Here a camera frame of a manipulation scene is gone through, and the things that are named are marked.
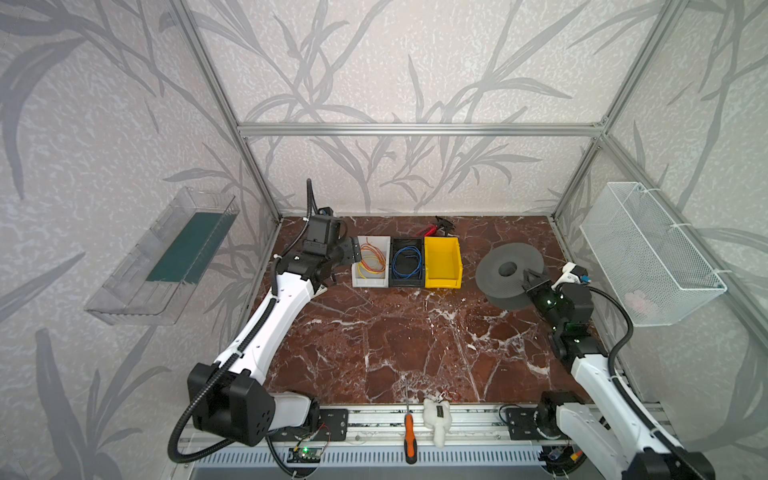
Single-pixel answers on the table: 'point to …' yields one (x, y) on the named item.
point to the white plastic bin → (373, 260)
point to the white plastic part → (437, 415)
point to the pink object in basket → (635, 299)
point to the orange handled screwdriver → (410, 444)
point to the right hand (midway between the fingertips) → (523, 260)
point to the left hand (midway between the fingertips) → (349, 237)
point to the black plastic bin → (406, 261)
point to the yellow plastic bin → (443, 263)
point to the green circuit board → (304, 455)
